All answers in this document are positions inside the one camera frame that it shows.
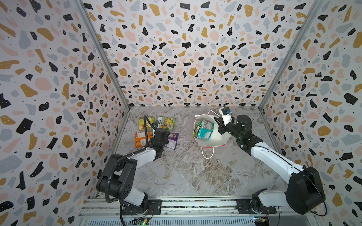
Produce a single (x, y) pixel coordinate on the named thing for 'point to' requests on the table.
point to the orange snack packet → (140, 138)
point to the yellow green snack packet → (148, 126)
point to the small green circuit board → (140, 221)
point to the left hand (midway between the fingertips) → (162, 134)
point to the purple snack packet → (173, 140)
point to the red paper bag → (217, 139)
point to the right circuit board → (261, 220)
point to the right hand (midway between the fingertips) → (217, 117)
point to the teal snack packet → (205, 130)
